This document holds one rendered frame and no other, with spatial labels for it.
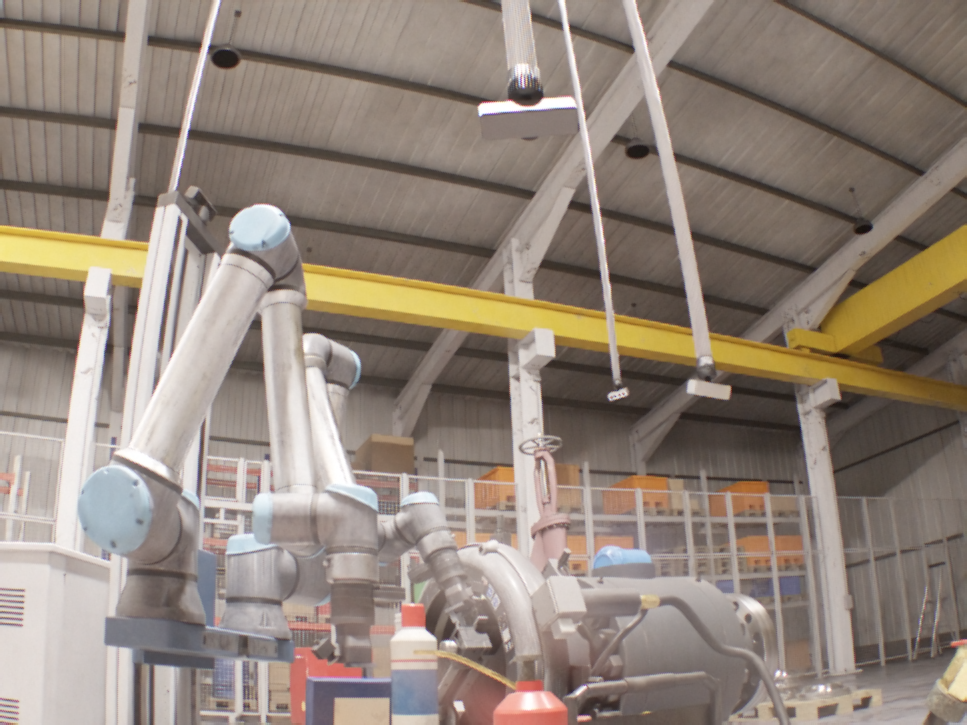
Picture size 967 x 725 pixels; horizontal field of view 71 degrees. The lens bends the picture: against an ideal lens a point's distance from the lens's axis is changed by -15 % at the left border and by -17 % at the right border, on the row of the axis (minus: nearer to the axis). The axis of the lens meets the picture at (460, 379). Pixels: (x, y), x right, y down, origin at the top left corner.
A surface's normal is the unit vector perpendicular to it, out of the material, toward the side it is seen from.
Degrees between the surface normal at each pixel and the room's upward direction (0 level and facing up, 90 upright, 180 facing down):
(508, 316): 90
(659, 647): 81
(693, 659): 91
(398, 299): 90
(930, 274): 90
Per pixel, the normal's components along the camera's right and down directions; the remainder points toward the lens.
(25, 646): -0.17, -0.37
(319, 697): 0.47, -0.22
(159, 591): 0.28, -0.66
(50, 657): 0.99, -0.09
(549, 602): -0.88, -0.15
